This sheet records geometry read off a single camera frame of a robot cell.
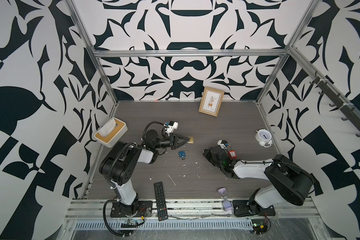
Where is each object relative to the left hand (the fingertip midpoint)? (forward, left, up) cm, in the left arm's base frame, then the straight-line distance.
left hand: (190, 138), depth 76 cm
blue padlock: (+2, +3, -21) cm, 21 cm away
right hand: (+2, -8, -16) cm, 18 cm away
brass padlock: (0, -1, -2) cm, 2 cm away
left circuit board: (-33, +29, -23) cm, 50 cm away
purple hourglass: (-27, -18, -19) cm, 37 cm away
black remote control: (-24, +16, -19) cm, 35 cm away
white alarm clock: (+10, -49, -18) cm, 53 cm away
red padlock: (-1, -26, -19) cm, 32 cm away
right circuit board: (-36, -31, -21) cm, 52 cm away
